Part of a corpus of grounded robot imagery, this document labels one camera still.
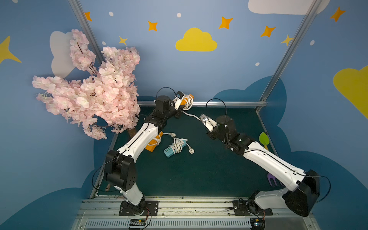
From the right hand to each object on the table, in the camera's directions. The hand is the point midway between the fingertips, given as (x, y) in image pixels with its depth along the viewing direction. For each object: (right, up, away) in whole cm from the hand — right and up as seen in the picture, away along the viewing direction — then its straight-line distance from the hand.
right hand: (212, 120), depth 78 cm
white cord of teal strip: (-20, -16, +14) cm, 30 cm away
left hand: (-18, +11, +4) cm, 21 cm away
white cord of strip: (-14, +7, +6) cm, 17 cm away
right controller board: (+23, -54, -4) cm, 59 cm away
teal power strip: (-26, -20, +13) cm, 35 cm away
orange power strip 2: (-38, -19, +16) cm, 45 cm away
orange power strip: (-13, +11, +4) cm, 17 cm away
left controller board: (-40, -53, -5) cm, 67 cm away
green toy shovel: (+43, -14, +25) cm, 52 cm away
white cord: (-34, -13, +17) cm, 40 cm away
